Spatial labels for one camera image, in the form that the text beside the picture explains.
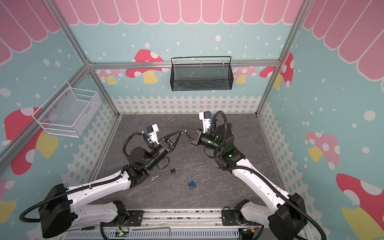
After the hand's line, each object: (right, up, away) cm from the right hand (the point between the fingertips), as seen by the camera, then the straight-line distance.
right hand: (181, 131), depth 63 cm
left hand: (+1, -2, +1) cm, 2 cm away
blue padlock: (+5, -31, +22) cm, 38 cm away
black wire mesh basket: (+10, +37, +32) cm, 50 cm away
